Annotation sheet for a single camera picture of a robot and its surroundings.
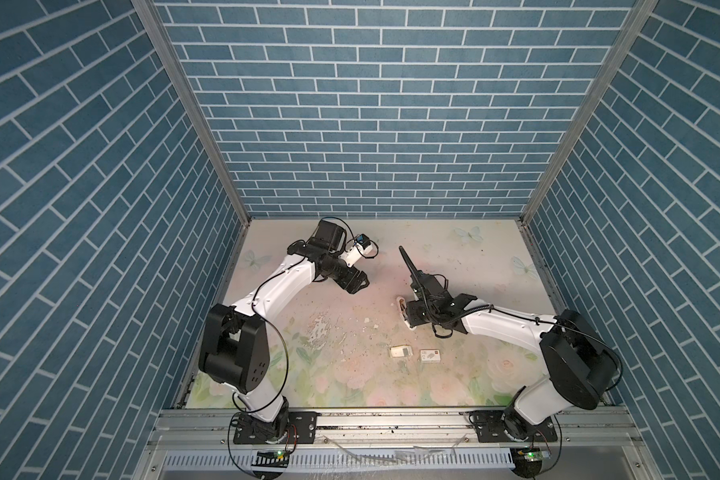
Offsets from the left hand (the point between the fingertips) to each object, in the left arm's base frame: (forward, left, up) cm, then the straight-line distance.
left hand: (358, 274), depth 87 cm
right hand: (-6, -15, -9) cm, 18 cm away
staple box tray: (-17, -13, -14) cm, 26 cm away
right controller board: (-45, -41, -16) cm, 63 cm away
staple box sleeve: (-20, -21, -13) cm, 31 cm away
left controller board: (-42, +21, -18) cm, 51 cm away
